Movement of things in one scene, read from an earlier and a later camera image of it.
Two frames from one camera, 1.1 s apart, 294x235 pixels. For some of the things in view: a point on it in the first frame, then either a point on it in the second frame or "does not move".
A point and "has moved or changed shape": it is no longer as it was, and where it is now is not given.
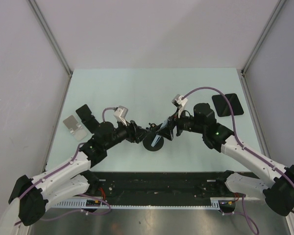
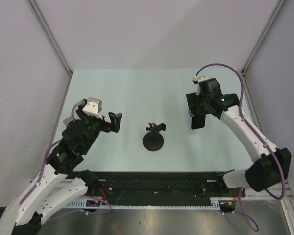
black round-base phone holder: x=148 y=141 does not move
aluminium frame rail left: x=52 y=41 does not move
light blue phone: x=156 y=140 has moved or changed shape
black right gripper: x=166 y=131 -> x=192 y=99
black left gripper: x=134 y=132 -> x=115 y=119
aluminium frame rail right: x=263 y=36 does not move
